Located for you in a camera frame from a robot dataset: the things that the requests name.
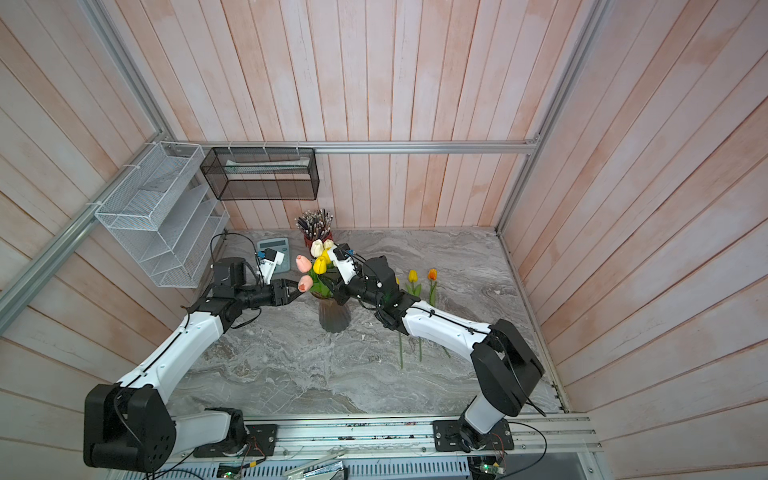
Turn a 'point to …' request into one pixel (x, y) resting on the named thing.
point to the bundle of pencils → (315, 223)
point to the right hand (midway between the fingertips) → (321, 274)
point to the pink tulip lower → (305, 283)
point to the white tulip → (316, 248)
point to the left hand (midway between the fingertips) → (305, 291)
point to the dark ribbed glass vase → (333, 317)
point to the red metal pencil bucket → (308, 243)
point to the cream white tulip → (328, 244)
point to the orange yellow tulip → (432, 275)
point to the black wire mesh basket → (262, 173)
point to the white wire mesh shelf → (165, 207)
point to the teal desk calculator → (281, 245)
